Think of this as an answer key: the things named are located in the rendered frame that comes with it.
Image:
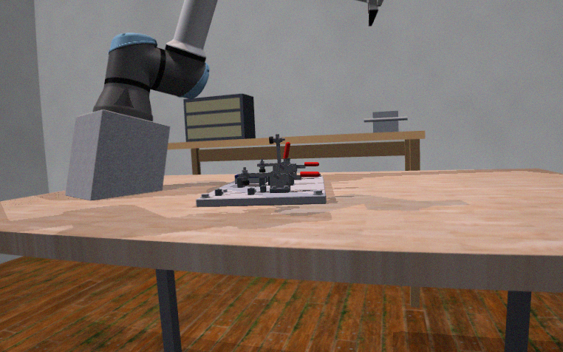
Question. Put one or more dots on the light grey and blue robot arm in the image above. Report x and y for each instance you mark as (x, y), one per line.
(136, 64)

